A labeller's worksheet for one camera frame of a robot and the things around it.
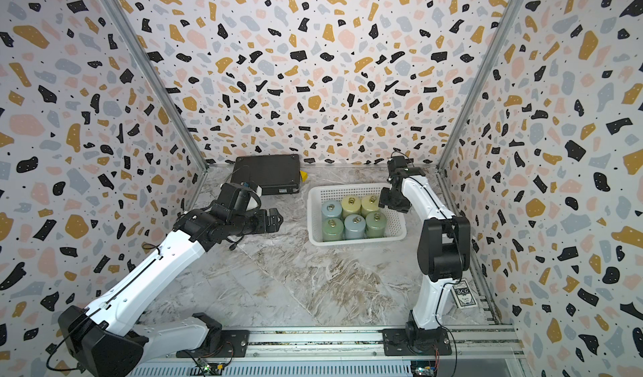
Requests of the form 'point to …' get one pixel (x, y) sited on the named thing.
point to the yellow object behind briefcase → (304, 176)
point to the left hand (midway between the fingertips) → (273, 219)
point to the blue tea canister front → (354, 227)
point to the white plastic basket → (318, 193)
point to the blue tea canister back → (331, 209)
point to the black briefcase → (274, 173)
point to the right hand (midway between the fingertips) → (390, 205)
